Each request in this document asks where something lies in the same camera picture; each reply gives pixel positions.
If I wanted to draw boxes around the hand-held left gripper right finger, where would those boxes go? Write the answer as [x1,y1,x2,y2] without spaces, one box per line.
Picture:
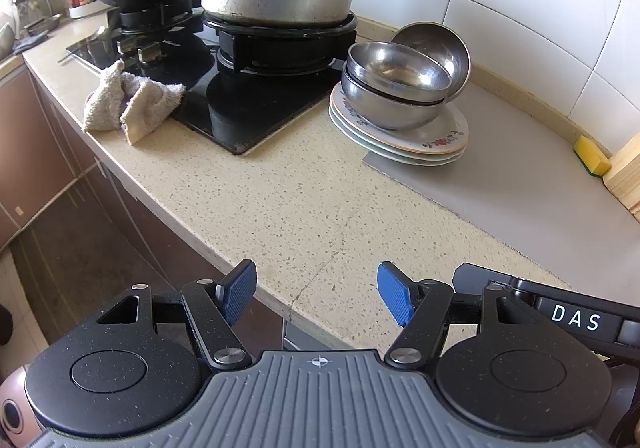
[377,261,544,372]

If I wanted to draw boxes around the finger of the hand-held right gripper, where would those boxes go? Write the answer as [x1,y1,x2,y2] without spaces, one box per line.
[452,261,516,297]

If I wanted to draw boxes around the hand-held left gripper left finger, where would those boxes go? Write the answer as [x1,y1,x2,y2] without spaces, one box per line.
[94,259,259,373]

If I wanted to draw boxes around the white plate red flowers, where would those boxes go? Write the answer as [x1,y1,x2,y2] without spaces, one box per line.
[330,111,466,168]
[328,96,469,162]

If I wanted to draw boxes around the white plate small colourful flowers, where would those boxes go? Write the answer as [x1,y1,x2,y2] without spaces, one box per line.
[331,81,470,155]

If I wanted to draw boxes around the stainless steel bowl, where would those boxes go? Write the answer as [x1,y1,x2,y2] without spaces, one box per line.
[341,66,446,131]
[346,42,453,102]
[390,22,472,104]

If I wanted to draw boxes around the grey counter mat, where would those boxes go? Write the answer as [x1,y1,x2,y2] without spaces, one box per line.
[362,77,640,275]

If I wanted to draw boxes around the wooden cutting board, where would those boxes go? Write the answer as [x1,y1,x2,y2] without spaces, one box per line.
[604,133,640,222]

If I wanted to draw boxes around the yellow green sponge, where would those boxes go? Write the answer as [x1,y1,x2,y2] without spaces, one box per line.
[573,135,612,178]

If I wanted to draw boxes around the black glass gas stove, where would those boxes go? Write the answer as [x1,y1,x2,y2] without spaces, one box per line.
[65,3,359,155]

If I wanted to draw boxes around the beige dish towel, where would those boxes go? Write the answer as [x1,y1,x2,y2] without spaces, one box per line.
[82,60,187,146]

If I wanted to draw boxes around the brown kitchen cabinet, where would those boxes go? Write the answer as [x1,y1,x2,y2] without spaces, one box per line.
[0,61,351,360]

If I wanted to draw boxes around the black burner grate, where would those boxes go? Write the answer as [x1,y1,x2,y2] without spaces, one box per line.
[202,10,359,75]
[106,0,204,35]

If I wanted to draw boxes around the pink round container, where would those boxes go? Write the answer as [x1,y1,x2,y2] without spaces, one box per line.
[0,362,42,448]

